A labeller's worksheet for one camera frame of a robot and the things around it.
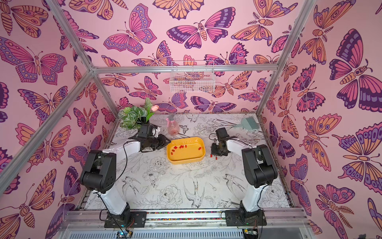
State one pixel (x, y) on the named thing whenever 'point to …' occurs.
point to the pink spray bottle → (173, 127)
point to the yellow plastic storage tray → (185, 150)
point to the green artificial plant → (133, 117)
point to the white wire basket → (192, 76)
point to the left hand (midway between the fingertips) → (171, 141)
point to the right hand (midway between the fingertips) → (212, 152)
